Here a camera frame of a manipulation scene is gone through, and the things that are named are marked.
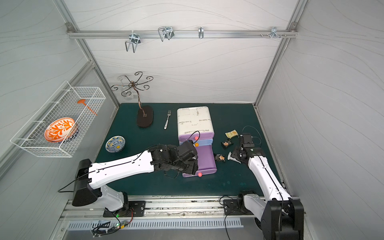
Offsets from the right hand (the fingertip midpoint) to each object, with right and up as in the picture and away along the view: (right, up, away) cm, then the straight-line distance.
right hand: (239, 153), depth 84 cm
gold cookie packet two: (-1, +9, +17) cm, 19 cm away
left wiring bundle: (-67, -32, -14) cm, 76 cm away
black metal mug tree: (-64, +23, +27) cm, 73 cm away
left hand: (-26, -4, -14) cm, 30 cm away
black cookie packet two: (-11, -4, +6) cm, 13 cm away
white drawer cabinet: (-26, +19, -2) cm, 32 cm away
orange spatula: (-86, +30, -6) cm, 91 cm away
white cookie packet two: (-4, -4, +6) cm, 8 cm away
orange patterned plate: (-85, +15, -21) cm, 89 cm away
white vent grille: (-79, -30, -14) cm, 85 cm away
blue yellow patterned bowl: (-78, +3, +12) cm, 79 cm away
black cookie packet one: (-5, +4, +12) cm, 14 cm away
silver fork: (-46, +24, +30) cm, 60 cm away
